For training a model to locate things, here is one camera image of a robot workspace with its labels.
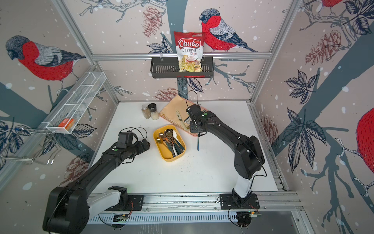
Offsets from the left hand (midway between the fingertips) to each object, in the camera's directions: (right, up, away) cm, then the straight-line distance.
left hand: (147, 143), depth 87 cm
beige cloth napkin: (+9, +19, +27) cm, 34 cm away
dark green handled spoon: (+19, -2, +8) cm, 20 cm away
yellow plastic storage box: (+10, -6, +5) cm, 13 cm away
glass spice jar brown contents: (-6, +20, +16) cm, 26 cm away
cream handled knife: (+21, +11, +20) cm, 31 cm away
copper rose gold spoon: (+8, +3, +10) cm, 13 cm away
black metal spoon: (+12, +4, +10) cm, 16 cm away
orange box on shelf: (-30, +14, -21) cm, 39 cm away
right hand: (+30, +10, +1) cm, 31 cm away
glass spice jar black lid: (0, +17, +20) cm, 26 cm away
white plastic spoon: (+16, +3, +11) cm, 19 cm away
